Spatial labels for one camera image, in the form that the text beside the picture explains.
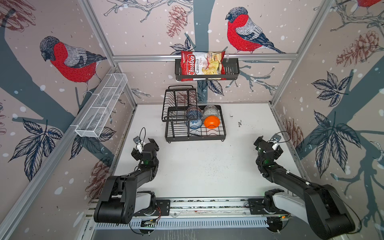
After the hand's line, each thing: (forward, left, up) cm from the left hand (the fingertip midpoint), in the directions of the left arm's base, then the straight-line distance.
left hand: (141, 143), depth 87 cm
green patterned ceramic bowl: (+28, -43, -2) cm, 52 cm away
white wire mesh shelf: (+11, +19, +21) cm, 30 cm away
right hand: (-1, -74, +2) cm, 74 cm away
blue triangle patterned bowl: (+28, -31, -5) cm, 42 cm away
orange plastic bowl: (+19, -44, -5) cm, 48 cm away
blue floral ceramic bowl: (+19, -31, -7) cm, 37 cm away
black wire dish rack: (+46, -18, -7) cm, 50 cm away
